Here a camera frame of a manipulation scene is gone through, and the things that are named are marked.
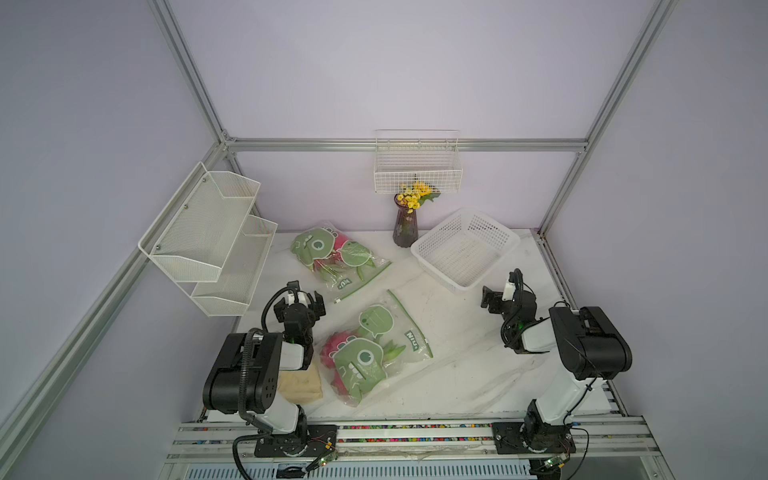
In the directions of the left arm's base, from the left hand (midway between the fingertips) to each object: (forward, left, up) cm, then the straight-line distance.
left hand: (300, 298), depth 94 cm
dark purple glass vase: (+28, -34, +1) cm, 44 cm away
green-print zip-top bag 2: (+15, -12, -1) cm, 19 cm away
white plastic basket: (+27, -58, -6) cm, 64 cm away
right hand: (+5, -66, -3) cm, 66 cm away
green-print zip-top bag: (-21, -21, +5) cm, 30 cm away
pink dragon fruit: (-16, -29, -2) cm, 33 cm away
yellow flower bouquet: (+29, -37, +19) cm, 51 cm away
